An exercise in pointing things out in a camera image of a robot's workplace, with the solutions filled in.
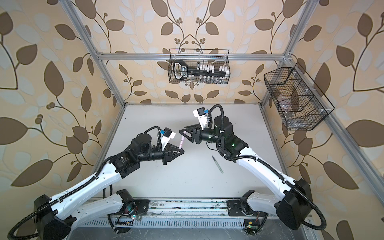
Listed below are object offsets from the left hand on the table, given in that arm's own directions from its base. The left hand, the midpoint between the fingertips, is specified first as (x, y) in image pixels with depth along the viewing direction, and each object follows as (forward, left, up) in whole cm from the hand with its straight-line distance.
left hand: (183, 151), depth 66 cm
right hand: (+6, +1, +6) cm, 9 cm away
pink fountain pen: (+3, +1, +4) cm, 5 cm away
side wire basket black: (+22, -57, +8) cm, 62 cm away
